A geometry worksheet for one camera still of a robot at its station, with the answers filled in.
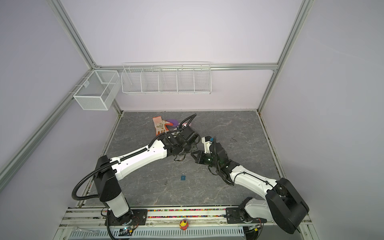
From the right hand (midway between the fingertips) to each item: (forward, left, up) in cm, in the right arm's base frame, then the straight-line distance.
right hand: (190, 155), depth 80 cm
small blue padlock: (-7, +5, -14) cm, 17 cm away
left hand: (+3, -2, +3) cm, 4 cm away
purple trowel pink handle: (+34, +14, -13) cm, 39 cm away
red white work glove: (+32, +25, -13) cm, 43 cm away
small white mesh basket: (+41, +62, +12) cm, 75 cm away
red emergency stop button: (-31, +3, -9) cm, 32 cm away
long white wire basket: (+48, +17, +17) cm, 53 cm away
